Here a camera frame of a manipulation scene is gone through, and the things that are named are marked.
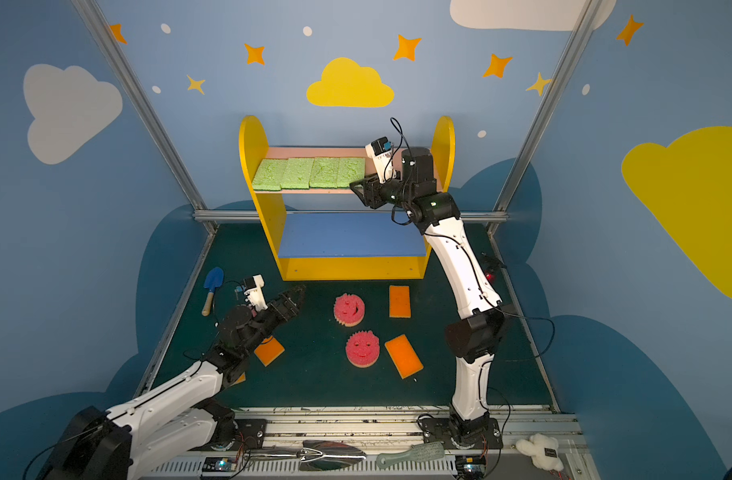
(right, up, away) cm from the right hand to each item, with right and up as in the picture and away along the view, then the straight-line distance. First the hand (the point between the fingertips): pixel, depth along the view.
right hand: (360, 179), depth 74 cm
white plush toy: (+44, -66, -4) cm, 79 cm away
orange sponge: (+13, -35, +27) cm, 46 cm away
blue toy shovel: (-53, -28, +31) cm, 68 cm away
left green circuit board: (-34, -70, -2) cm, 78 cm away
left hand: (-17, -28, +6) cm, 34 cm away
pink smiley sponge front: (+1, -47, +13) cm, 48 cm away
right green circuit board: (+27, -71, -2) cm, 76 cm away
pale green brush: (+14, -67, -2) cm, 68 cm away
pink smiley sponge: (-4, -37, +22) cm, 43 cm away
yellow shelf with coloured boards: (-13, -11, +30) cm, 34 cm away
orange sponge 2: (+12, -49, +13) cm, 52 cm away
